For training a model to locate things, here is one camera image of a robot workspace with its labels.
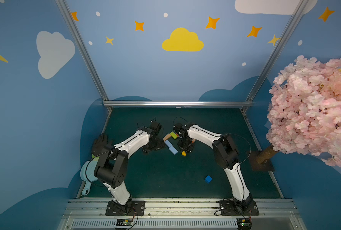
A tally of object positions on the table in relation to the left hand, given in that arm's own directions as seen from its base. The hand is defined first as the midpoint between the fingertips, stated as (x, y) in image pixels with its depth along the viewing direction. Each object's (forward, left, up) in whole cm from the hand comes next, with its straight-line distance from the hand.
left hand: (157, 147), depth 91 cm
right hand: (+1, -17, -6) cm, 18 cm away
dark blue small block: (-18, -32, -4) cm, 37 cm away
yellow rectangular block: (-2, -18, -4) cm, 18 cm away
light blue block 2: (+1, -11, -5) cm, 12 cm away
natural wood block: (+11, -5, -6) cm, 14 cm away
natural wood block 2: (-2, -22, +13) cm, 25 cm away
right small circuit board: (-39, -48, -8) cm, 63 cm away
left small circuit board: (-40, +14, -7) cm, 43 cm away
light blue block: (+5, -8, -6) cm, 11 cm away
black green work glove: (+5, +40, -5) cm, 41 cm away
